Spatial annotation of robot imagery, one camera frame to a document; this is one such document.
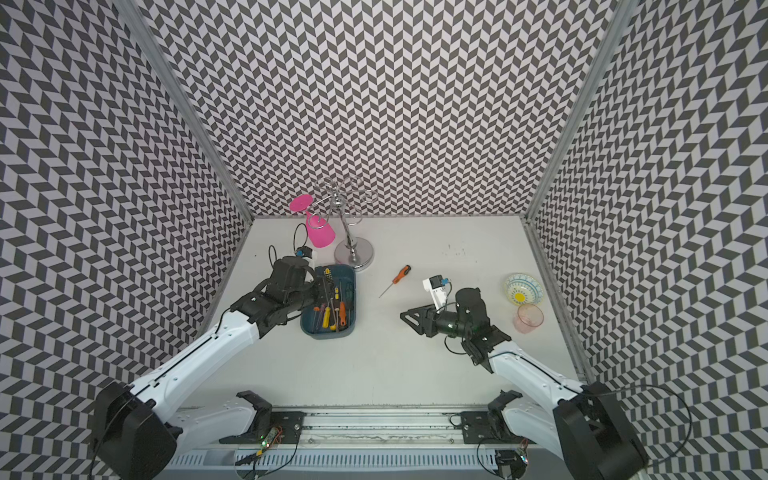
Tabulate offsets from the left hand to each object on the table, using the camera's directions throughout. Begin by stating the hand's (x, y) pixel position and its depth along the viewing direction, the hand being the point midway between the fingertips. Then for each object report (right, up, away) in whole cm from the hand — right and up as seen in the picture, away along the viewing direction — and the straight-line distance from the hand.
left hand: (332, 286), depth 81 cm
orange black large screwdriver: (+1, -10, +10) cm, 14 cm away
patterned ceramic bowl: (+59, -3, +15) cm, 61 cm away
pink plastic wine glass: (-7, +15, +17) cm, 24 cm away
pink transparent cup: (+57, -11, +8) cm, 59 cm away
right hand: (+20, -8, -3) cm, 22 cm away
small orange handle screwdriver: (+20, +2, +19) cm, 27 cm away
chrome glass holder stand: (+4, +25, +1) cm, 25 cm away
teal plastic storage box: (-1, -10, +10) cm, 15 cm away
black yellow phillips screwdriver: (-1, -7, +11) cm, 13 cm away
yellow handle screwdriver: (-4, -11, +10) cm, 16 cm away
